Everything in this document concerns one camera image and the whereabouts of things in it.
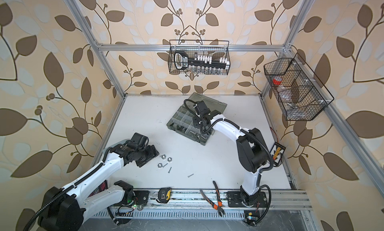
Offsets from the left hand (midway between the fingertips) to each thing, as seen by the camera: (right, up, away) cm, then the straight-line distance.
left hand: (156, 154), depth 82 cm
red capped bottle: (+70, +43, +5) cm, 82 cm away
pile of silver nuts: (+2, -3, +6) cm, 7 cm away
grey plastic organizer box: (+12, +17, +17) cm, 27 cm away
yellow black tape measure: (+6, -17, -9) cm, 20 cm away
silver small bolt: (+7, -10, +2) cm, 12 cm away
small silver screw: (+18, -12, 0) cm, 22 cm away
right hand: (+23, +18, +10) cm, 31 cm away
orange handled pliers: (+34, -22, -12) cm, 42 cm away
